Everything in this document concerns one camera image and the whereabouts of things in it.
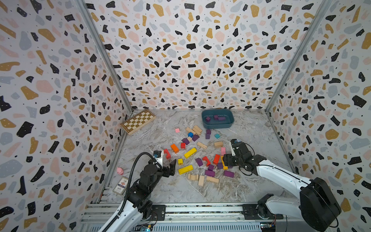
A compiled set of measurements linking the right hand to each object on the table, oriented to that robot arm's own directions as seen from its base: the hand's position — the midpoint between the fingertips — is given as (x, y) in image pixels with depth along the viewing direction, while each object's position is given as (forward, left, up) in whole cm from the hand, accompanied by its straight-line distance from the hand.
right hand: (228, 158), depth 88 cm
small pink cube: (+24, +35, -5) cm, 43 cm away
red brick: (+1, +7, -4) cm, 8 cm away
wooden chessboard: (+29, +65, -1) cm, 71 cm away
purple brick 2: (-8, +11, -5) cm, 15 cm away
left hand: (-5, +34, +8) cm, 35 cm away
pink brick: (+8, +2, -5) cm, 10 cm away
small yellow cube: (-2, +30, -3) cm, 30 cm away
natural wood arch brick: (-10, +21, -4) cm, 24 cm away
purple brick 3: (+38, 0, -6) cm, 38 cm away
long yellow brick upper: (+6, +24, -5) cm, 25 cm away
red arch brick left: (+4, +38, -4) cm, 39 cm away
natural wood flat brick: (-11, +10, -6) cm, 16 cm away
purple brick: (-7, -1, -7) cm, 10 cm away
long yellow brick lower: (-6, +26, -4) cm, 27 cm away
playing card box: (-17, +62, -3) cm, 64 cm away
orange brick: (+9, +34, -4) cm, 36 cm away
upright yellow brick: (-4, +2, -6) cm, 7 cm away
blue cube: (+20, +24, -4) cm, 32 cm away
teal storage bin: (+41, +6, -4) cm, 42 cm away
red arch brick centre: (+1, +14, -4) cm, 14 cm away
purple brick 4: (0, +18, -5) cm, 19 cm away
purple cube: (+35, +11, -3) cm, 36 cm away
